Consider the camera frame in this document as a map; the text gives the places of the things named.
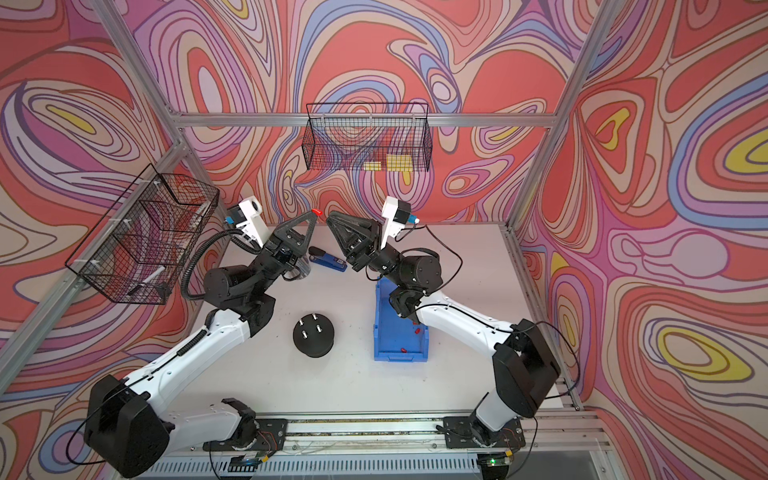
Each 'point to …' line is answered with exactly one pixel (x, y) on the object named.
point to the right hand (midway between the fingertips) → (324, 226)
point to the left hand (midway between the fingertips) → (318, 226)
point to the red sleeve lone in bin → (403, 350)
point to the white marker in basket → (146, 280)
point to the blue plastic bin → (396, 339)
